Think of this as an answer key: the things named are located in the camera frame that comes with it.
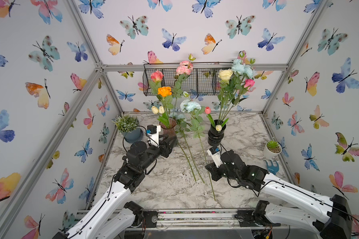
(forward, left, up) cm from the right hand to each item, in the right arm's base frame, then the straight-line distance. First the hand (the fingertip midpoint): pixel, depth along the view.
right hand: (207, 166), depth 75 cm
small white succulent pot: (+17, -40, -9) cm, 45 cm away
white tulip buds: (+25, +29, +13) cm, 40 cm away
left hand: (+7, +17, +15) cm, 24 cm away
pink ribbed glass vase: (+21, +22, +1) cm, 30 cm away
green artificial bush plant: (+25, +49, +1) cm, 55 cm away
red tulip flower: (+26, 0, +13) cm, 29 cm away
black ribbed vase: (+24, -7, -4) cm, 26 cm away
